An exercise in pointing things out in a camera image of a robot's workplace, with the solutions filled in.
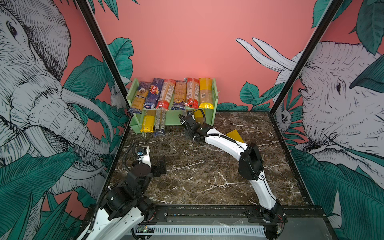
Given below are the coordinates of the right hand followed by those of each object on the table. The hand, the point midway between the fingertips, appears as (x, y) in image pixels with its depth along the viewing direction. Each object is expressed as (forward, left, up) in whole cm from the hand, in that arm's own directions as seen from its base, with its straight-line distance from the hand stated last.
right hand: (188, 126), depth 90 cm
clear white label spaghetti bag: (+5, +18, -1) cm, 19 cm away
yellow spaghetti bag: (+4, -33, -16) cm, 37 cm away
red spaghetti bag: (+16, +13, +14) cm, 25 cm away
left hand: (-24, +14, +8) cm, 29 cm away
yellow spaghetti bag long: (+14, -11, +14) cm, 22 cm away
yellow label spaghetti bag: (+2, +26, -1) cm, 26 cm away
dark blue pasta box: (+13, +21, +14) cm, 28 cm away
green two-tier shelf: (+5, +34, 0) cm, 34 cm away
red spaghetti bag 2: (+14, -3, +14) cm, 20 cm away
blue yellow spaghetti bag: (+10, +28, +14) cm, 33 cm away
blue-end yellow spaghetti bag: (+13, +5, +13) cm, 19 cm away
